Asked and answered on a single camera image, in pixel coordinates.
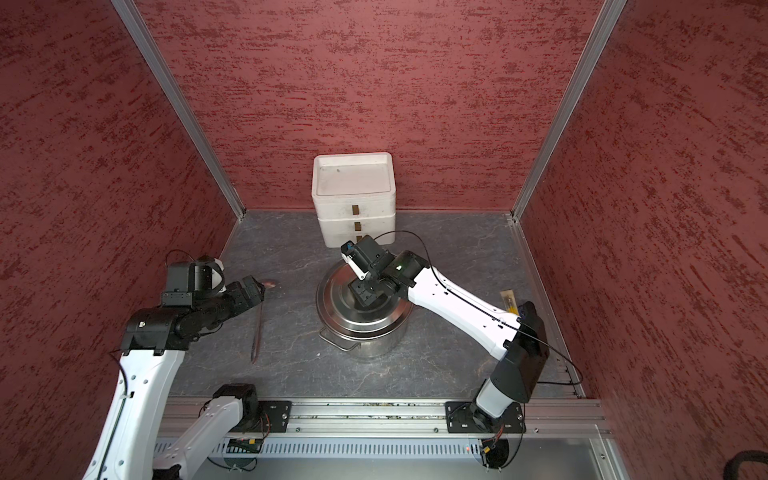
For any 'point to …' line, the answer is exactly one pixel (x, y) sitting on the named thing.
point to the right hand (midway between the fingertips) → (367, 288)
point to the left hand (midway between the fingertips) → (248, 303)
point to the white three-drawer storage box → (354, 194)
